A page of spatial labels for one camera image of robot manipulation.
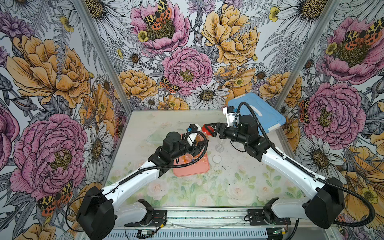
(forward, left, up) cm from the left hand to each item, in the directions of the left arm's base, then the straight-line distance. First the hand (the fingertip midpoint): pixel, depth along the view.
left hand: (202, 141), depth 75 cm
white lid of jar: (+2, -10, -23) cm, 25 cm away
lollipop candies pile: (+2, +9, -23) cm, 25 cm away
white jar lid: (+10, -12, -23) cm, 28 cm away
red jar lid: (0, -2, +9) cm, 10 cm away
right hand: (+3, -3, +6) cm, 7 cm away
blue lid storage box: (+24, -43, -7) cm, 50 cm away
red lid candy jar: (+1, +2, +2) cm, 3 cm away
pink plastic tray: (-2, +1, -24) cm, 24 cm away
